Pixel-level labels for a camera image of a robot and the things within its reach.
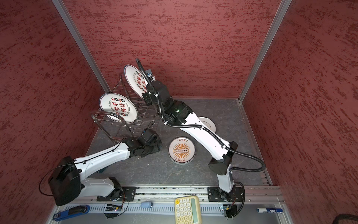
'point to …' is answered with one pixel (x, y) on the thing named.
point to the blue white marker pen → (261, 210)
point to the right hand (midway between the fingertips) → (150, 88)
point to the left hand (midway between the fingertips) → (156, 150)
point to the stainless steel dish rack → (111, 126)
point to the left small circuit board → (113, 207)
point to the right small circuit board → (231, 209)
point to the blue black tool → (73, 211)
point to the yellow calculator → (187, 210)
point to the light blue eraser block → (146, 204)
